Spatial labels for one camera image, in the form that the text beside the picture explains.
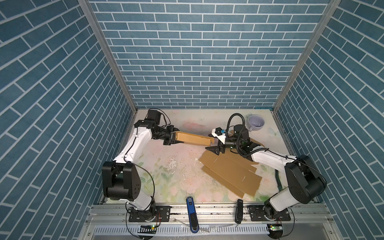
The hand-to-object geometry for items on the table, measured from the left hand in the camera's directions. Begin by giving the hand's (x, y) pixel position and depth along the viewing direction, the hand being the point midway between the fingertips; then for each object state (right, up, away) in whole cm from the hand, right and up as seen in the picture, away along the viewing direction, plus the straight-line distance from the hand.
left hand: (185, 134), depth 78 cm
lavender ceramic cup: (+49, +6, +31) cm, 58 cm away
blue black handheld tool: (+5, -41, -11) cm, 43 cm away
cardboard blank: (+28, -23, +12) cm, 38 cm away
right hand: (+12, -3, +4) cm, 13 cm away
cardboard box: (+4, -3, 0) cm, 5 cm away
